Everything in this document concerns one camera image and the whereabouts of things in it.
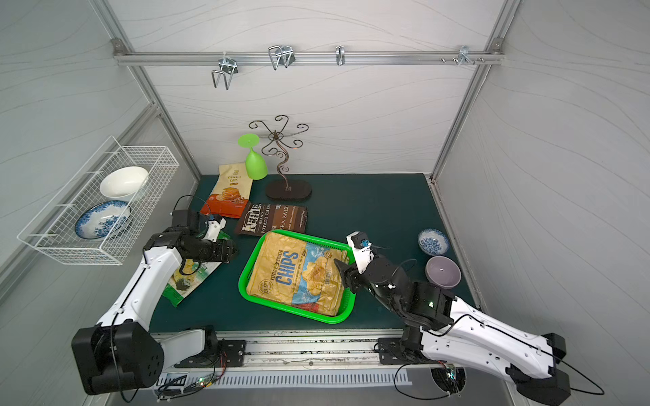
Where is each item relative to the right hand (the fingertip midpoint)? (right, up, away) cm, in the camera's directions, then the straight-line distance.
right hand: (346, 254), depth 67 cm
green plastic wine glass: (-33, +27, +27) cm, 50 cm away
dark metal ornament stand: (-27, +19, +48) cm, 58 cm away
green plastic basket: (+1, -16, +9) cm, 19 cm away
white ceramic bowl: (-66, +20, +6) cm, 69 cm away
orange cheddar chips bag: (-49, +17, +44) cm, 68 cm away
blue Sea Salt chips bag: (-15, -9, +15) cm, 23 cm away
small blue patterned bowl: (+36, -2, +29) cm, 46 cm away
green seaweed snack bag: (-41, -4, -3) cm, 41 cm away
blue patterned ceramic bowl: (-63, +10, -2) cm, 64 cm away
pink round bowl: (+36, -11, +22) cm, 43 cm away
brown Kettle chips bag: (-34, +7, +37) cm, 51 cm away
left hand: (-38, -2, +14) cm, 41 cm away
